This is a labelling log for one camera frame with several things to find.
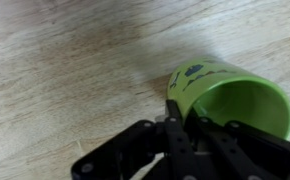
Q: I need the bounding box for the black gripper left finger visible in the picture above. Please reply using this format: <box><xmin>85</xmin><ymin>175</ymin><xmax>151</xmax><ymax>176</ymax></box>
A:
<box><xmin>70</xmin><ymin>99</ymin><xmax>199</xmax><ymax>180</ymax></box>

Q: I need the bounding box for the green plastic mug with print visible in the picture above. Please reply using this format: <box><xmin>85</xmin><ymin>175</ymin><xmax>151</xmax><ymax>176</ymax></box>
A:
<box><xmin>166</xmin><ymin>57</ymin><xmax>290</xmax><ymax>141</ymax></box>

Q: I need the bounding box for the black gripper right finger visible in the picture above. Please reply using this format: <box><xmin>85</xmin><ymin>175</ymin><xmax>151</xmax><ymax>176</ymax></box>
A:
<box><xmin>186</xmin><ymin>111</ymin><xmax>290</xmax><ymax>180</ymax></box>

